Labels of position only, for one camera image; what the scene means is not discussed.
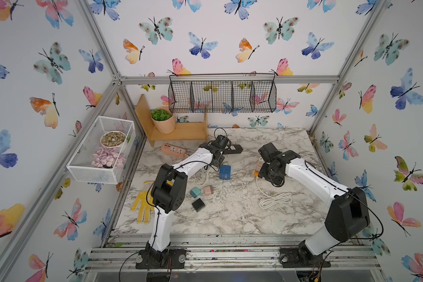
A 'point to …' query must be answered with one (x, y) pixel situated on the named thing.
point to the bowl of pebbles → (113, 139)
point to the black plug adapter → (198, 204)
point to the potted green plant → (164, 119)
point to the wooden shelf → (193, 131)
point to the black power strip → (232, 149)
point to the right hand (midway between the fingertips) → (266, 175)
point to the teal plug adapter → (195, 192)
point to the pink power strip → (174, 150)
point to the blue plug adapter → (225, 173)
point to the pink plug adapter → (208, 190)
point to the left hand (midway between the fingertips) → (214, 155)
